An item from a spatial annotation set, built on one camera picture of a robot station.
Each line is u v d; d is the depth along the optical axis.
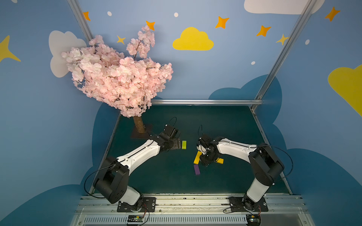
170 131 0.67
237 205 0.74
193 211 0.74
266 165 0.48
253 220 0.73
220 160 0.91
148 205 0.73
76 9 0.69
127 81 0.60
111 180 0.42
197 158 0.90
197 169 0.87
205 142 0.74
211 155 0.78
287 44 0.84
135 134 1.01
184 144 0.98
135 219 0.72
